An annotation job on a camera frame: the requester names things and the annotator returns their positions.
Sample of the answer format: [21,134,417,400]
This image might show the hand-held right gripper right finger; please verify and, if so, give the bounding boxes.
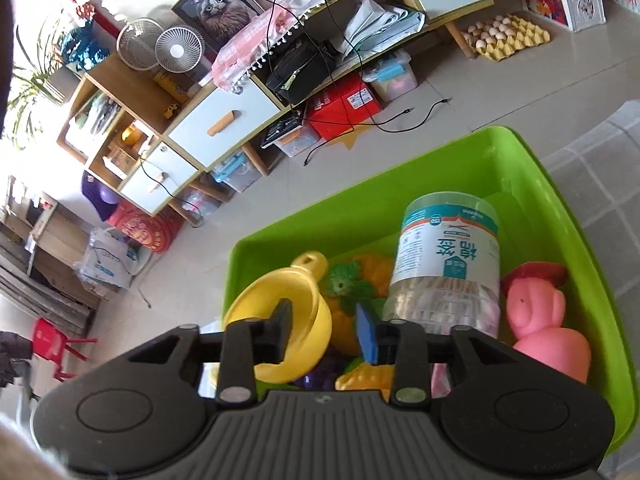
[355,301,519,407]

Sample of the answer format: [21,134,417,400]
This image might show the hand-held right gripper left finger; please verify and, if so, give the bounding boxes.
[127,298,294,407]

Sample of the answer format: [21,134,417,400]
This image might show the yellow toy pot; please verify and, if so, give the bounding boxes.
[222,253,334,384]

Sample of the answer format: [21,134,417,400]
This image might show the yellow toy corn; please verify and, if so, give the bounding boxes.
[334,359,396,401]

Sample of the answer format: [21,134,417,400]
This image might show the purple toy grapes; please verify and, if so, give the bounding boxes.
[292,352,351,391]

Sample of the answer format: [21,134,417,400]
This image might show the orange toy pumpkin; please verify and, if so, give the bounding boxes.
[324,254,396,351]

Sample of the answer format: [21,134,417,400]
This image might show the pink clear capsule ball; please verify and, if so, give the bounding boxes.
[429,362,456,396]

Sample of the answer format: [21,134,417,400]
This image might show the clear cotton swab jar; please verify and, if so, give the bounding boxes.
[382,190,502,339]

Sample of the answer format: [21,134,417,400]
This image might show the pink rubber animal toy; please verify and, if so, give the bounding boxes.
[501,261,594,386]

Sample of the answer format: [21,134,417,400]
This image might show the green plastic bin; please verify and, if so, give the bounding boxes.
[223,126,639,454]

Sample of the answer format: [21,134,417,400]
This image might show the small clear storage box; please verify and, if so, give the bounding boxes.
[174,187,224,221]

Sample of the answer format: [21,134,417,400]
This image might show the blue lid storage box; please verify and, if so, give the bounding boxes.
[209,152,264,194]

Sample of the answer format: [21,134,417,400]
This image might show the white plastic bag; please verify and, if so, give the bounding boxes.
[74,227,151,291]

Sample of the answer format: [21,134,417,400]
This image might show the red plastic stool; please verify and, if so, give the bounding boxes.
[32,317,99,381]

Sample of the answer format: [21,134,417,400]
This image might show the red cardboard box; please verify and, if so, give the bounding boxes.
[304,72,384,144]

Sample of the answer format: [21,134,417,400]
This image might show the wooden bookshelf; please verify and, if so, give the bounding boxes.
[0,174,101,331]

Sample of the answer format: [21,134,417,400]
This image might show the black bag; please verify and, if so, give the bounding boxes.
[264,37,341,104]

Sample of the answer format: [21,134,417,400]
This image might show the yellow tin box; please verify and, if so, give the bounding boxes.
[152,69,191,104]

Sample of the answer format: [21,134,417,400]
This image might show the grey checked tablecloth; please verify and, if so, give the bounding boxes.
[539,102,640,480]

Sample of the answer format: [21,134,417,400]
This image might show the wooden TV cabinet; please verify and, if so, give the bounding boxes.
[56,0,616,226]

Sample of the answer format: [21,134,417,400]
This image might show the pink tasselled cloth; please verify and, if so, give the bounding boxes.
[209,0,396,94]

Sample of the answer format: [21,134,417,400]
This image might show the stack of documents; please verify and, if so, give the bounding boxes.
[67,91,122,147]

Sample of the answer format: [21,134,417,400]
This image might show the white desk fan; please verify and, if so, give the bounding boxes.
[154,25,206,72]

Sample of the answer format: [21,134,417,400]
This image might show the pile of folded papers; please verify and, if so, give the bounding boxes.
[342,0,426,59]

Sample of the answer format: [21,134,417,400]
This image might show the white fan grille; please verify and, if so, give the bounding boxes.
[116,18,166,71]

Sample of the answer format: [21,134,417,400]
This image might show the yellow egg tray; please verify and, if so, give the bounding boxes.
[458,12,551,64]

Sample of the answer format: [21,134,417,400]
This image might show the framed cat picture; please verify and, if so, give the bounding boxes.
[171,0,266,56]

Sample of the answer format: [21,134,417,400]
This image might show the blue glittery ornament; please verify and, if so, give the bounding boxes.
[59,27,111,69]

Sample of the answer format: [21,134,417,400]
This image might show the potted green plant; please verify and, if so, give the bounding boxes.
[7,9,71,151]

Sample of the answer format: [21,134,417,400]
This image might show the white plastic crate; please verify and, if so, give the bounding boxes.
[522,0,607,34]

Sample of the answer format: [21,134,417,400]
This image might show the thin black cable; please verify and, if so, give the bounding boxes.
[139,154,202,229]

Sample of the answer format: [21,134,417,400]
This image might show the black charger cable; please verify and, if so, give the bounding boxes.
[262,0,361,167]
[300,0,452,135]

